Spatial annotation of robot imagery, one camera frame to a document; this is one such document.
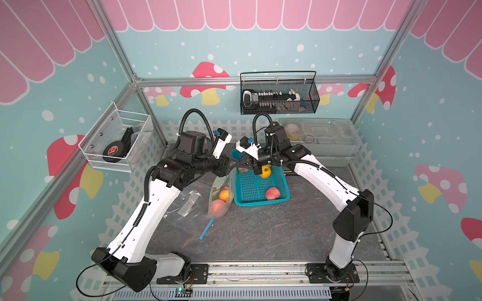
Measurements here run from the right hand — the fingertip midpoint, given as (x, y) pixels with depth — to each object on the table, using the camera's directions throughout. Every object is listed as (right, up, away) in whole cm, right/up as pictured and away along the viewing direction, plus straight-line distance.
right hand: (236, 164), depth 73 cm
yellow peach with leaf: (+14, -5, +27) cm, 31 cm away
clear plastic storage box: (+51, +12, +27) cm, 59 cm away
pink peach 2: (+17, -15, +19) cm, 29 cm away
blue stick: (-14, -30, +14) cm, 36 cm away
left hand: (-1, 0, -5) cm, 5 cm away
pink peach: (-7, -17, +1) cm, 18 cm away
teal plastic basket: (+6, -14, +27) cm, 31 cm away
